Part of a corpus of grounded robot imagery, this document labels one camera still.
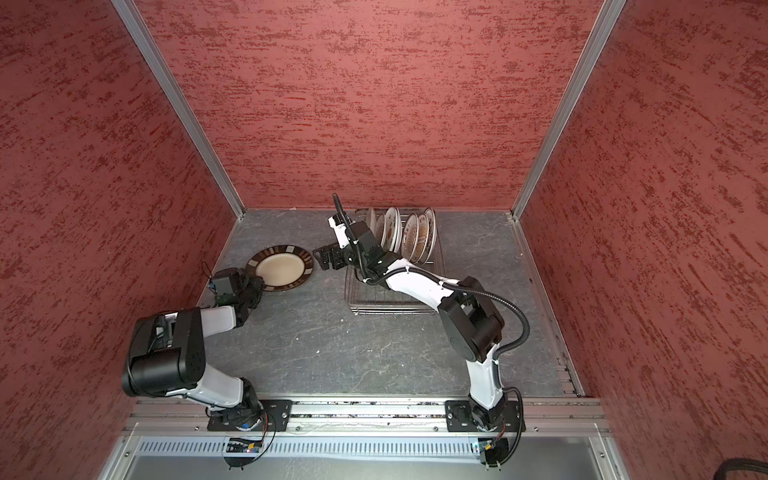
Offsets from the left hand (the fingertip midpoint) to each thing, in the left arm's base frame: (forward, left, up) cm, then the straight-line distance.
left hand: (266, 279), depth 96 cm
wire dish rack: (-5, -33, -3) cm, 34 cm away
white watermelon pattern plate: (+15, -40, +8) cm, 44 cm away
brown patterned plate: (+18, -48, +2) cm, 51 cm away
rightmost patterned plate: (+12, -54, +15) cm, 58 cm away
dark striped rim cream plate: (+9, -1, -5) cm, 10 cm away
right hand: (0, -22, +14) cm, 26 cm away
